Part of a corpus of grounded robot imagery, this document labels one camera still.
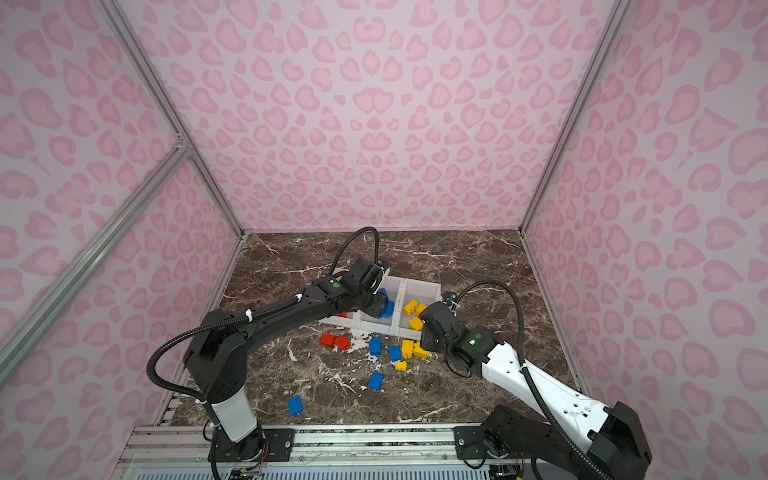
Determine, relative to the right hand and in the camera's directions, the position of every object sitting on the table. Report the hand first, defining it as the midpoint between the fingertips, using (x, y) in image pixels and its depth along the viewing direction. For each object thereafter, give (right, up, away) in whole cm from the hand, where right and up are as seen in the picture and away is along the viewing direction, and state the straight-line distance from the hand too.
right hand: (430, 333), depth 79 cm
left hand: (-13, +9, +8) cm, 18 cm away
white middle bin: (-9, +10, +14) cm, 19 cm away
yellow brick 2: (-6, -6, +7) cm, 11 cm away
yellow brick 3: (-2, -7, +7) cm, 10 cm away
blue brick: (-15, -14, +3) cm, 21 cm away
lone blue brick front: (-36, -20, +1) cm, 41 cm away
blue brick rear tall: (-15, -7, +11) cm, 20 cm away
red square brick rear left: (-30, -5, +13) cm, 33 cm away
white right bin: (-1, +9, +16) cm, 18 cm away
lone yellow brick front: (-4, +4, +15) cm, 17 cm away
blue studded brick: (-12, +3, +15) cm, 19 cm away
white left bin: (-21, +1, +11) cm, 24 cm away
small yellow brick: (-8, -11, +7) cm, 15 cm away
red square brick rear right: (-25, -6, +11) cm, 28 cm away
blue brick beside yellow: (-9, -8, +9) cm, 15 cm away
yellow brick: (-1, +4, +16) cm, 17 cm away
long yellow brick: (-3, -1, +13) cm, 13 cm away
